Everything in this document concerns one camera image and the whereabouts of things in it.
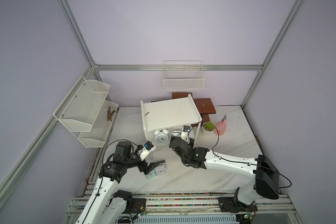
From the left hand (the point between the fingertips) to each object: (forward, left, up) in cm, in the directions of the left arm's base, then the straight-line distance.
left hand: (152, 158), depth 74 cm
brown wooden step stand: (+41, -35, -1) cm, 54 cm away
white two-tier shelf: (+18, -10, +16) cm, 26 cm away
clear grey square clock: (+1, -5, -12) cm, 13 cm away
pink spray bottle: (+31, -48, -14) cm, 58 cm away
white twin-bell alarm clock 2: (+10, -13, +9) cm, 19 cm away
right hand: (+12, -15, +1) cm, 19 cm away
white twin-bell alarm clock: (+10, -5, +6) cm, 13 cm away
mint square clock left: (-4, +1, -14) cm, 15 cm away
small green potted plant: (+25, -36, -8) cm, 45 cm away
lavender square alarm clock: (-2, -4, -12) cm, 13 cm away
